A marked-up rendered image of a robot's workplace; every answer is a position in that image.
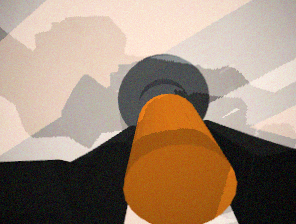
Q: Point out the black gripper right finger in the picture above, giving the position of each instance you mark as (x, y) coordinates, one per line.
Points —
(265, 174)

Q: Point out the orange knob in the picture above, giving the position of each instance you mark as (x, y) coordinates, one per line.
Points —
(176, 172)

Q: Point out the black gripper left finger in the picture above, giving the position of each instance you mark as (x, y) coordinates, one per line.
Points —
(86, 190)

